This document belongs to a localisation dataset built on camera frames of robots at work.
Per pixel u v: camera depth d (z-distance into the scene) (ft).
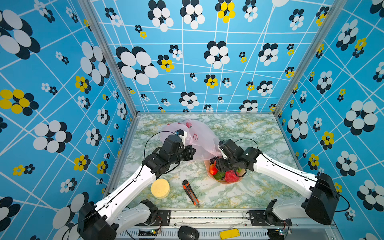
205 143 2.70
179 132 2.23
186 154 2.14
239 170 2.16
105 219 1.26
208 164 2.84
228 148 2.01
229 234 2.23
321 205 1.28
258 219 2.38
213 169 2.70
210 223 2.38
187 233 2.23
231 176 2.65
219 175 2.71
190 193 2.64
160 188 2.65
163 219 2.38
